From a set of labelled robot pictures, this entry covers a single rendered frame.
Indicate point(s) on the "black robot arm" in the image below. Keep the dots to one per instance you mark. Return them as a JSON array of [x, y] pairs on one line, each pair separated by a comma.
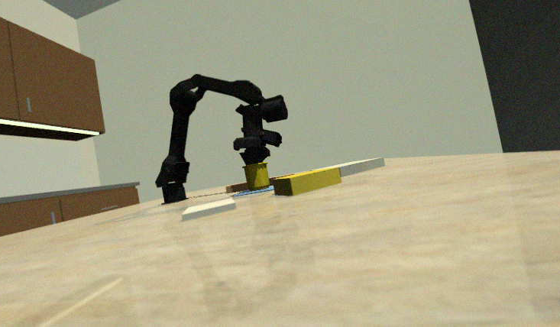
[[183, 102]]

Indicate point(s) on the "yellow rectangular block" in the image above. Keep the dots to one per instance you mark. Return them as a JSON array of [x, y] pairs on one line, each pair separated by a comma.
[[305, 182]]

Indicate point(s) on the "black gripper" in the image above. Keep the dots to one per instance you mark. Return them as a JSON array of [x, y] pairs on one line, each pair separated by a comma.
[[255, 151]]

